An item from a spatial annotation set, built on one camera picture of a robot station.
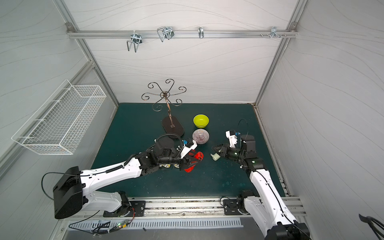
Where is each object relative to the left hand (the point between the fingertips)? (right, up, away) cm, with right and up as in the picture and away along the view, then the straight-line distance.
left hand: (199, 158), depth 69 cm
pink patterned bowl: (+2, +7, +32) cm, 32 cm away
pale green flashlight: (+10, -4, +20) cm, 23 cm away
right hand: (+8, +3, +7) cm, 11 cm away
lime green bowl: (+2, +17, +38) cm, 42 cm away
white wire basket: (-66, +16, 0) cm, 68 cm away
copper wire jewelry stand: (-19, +14, +35) cm, 42 cm away
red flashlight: (0, +2, -1) cm, 2 cm away
